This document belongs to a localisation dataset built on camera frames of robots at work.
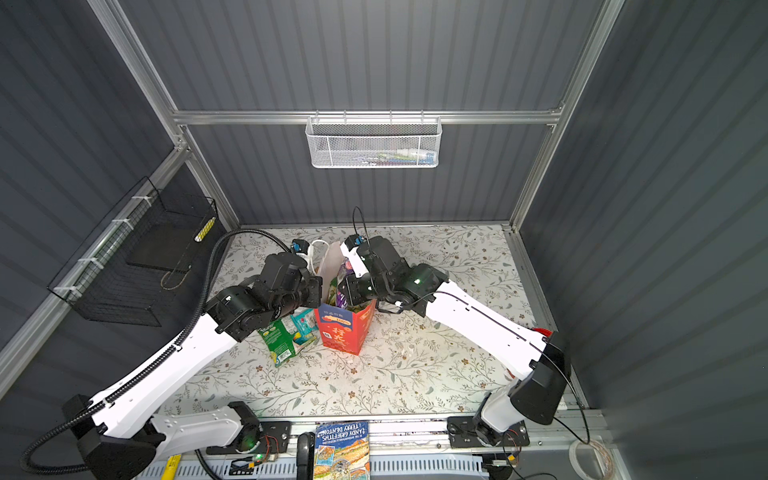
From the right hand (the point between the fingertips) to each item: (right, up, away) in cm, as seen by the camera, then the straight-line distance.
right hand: (341, 290), depth 70 cm
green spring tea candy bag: (-21, -17, +17) cm, 32 cm away
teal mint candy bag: (-14, -13, +18) cm, 27 cm away
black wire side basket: (-52, +12, +9) cm, 54 cm away
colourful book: (0, -38, 0) cm, 38 cm away
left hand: (-6, +2, +3) cm, 7 cm away
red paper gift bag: (-1, -11, +5) cm, 12 cm away
